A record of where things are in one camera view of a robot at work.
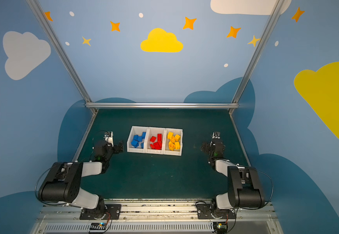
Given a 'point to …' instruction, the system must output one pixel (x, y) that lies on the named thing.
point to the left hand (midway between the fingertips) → (114, 140)
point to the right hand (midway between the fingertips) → (213, 141)
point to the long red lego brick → (157, 146)
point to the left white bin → (136, 130)
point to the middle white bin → (153, 131)
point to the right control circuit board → (220, 227)
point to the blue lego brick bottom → (143, 135)
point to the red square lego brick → (152, 146)
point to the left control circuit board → (98, 226)
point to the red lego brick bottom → (153, 139)
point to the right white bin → (166, 141)
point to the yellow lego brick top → (170, 135)
